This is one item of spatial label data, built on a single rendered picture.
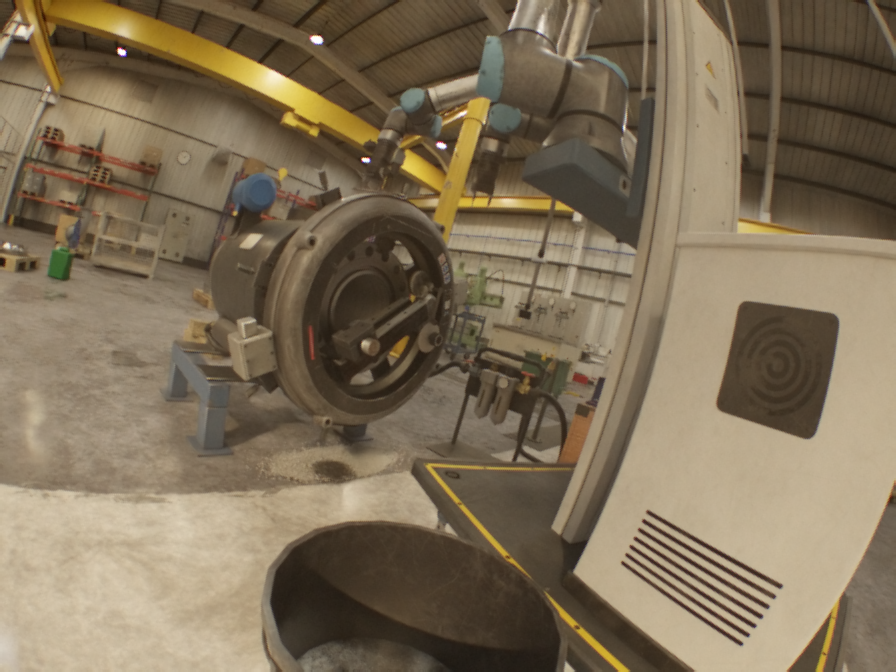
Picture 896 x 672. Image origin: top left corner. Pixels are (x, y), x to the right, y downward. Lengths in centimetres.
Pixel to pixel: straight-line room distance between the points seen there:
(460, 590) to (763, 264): 56
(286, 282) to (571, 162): 70
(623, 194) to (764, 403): 48
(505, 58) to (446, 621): 99
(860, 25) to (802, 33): 145
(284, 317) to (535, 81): 78
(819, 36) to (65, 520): 1064
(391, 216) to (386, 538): 86
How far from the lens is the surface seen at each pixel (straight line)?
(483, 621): 56
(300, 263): 94
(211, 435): 135
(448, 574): 55
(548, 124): 114
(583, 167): 68
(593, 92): 82
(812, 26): 970
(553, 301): 797
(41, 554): 96
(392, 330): 115
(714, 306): 47
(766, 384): 43
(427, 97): 132
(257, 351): 95
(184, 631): 80
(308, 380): 101
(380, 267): 126
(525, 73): 80
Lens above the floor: 65
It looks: 2 degrees down
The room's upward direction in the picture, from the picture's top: 16 degrees clockwise
